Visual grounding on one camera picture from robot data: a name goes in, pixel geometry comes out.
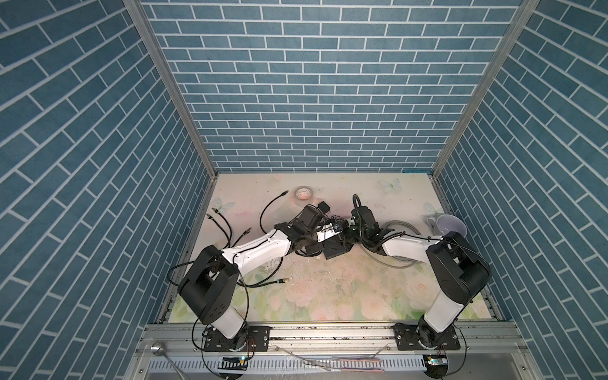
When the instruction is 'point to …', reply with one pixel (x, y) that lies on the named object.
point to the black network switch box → (336, 246)
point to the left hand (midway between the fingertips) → (320, 235)
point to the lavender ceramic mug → (446, 223)
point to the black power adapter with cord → (323, 207)
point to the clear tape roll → (303, 193)
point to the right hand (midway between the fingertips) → (322, 231)
